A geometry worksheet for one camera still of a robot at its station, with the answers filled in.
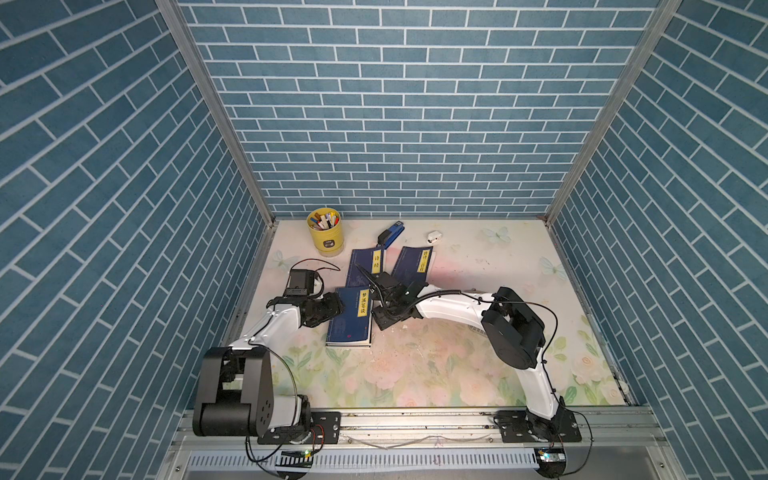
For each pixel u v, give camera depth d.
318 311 0.77
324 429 0.73
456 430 0.75
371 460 0.77
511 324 0.55
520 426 0.73
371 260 1.05
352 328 0.86
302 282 0.72
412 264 1.05
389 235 1.11
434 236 1.12
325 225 1.04
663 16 0.71
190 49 0.76
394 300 0.72
